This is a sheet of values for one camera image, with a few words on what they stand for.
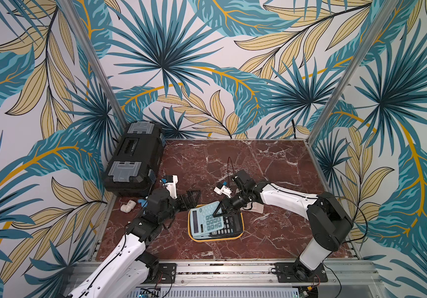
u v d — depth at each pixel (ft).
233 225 2.63
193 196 3.18
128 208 2.85
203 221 2.55
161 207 1.86
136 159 2.99
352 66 2.77
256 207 2.93
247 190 2.26
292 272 2.43
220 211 2.51
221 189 2.58
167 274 2.40
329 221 1.51
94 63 2.69
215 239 2.54
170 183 2.26
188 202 2.22
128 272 1.88
